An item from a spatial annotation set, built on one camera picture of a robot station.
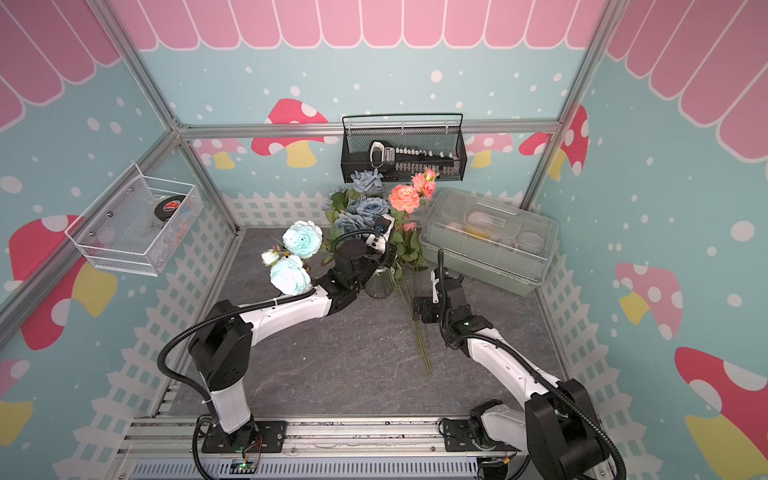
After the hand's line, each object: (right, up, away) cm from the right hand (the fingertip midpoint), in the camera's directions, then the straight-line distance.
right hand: (426, 299), depth 87 cm
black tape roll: (-69, +25, -10) cm, 74 cm away
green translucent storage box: (+23, +16, +3) cm, 28 cm away
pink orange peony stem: (-7, +4, +13) cm, 15 cm away
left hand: (-9, +19, -6) cm, 22 cm away
